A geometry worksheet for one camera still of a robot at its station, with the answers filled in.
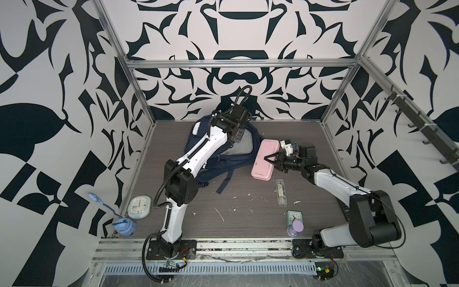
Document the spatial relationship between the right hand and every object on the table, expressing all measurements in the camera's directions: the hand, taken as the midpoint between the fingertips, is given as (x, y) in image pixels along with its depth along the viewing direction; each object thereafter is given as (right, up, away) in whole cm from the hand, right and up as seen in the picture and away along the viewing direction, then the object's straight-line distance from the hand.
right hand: (265, 157), depth 84 cm
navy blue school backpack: (-21, -4, +10) cm, 23 cm away
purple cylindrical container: (+11, -26, -12) cm, 31 cm away
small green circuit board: (+21, -43, -13) cm, 49 cm away
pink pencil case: (-1, -5, -1) cm, 5 cm away
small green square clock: (+12, -26, -3) cm, 28 cm away
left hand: (-16, +14, +3) cm, 21 cm away
